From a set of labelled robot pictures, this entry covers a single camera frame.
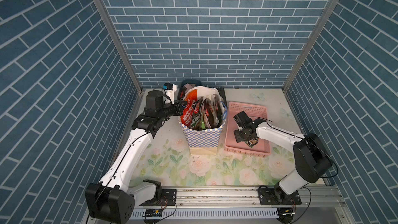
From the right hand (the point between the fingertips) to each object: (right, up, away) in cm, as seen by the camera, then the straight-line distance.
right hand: (240, 136), depth 91 cm
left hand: (-28, +20, -18) cm, 39 cm away
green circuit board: (-45, -31, -19) cm, 58 cm away
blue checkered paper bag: (-22, 0, -14) cm, 26 cm away
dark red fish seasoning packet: (-14, +16, -12) cm, 25 cm away
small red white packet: (-19, +15, -12) cm, 27 cm away
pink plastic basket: (+13, -7, -1) cm, 14 cm away
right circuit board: (+16, -31, -21) cm, 41 cm away
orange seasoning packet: (-30, +23, -7) cm, 38 cm away
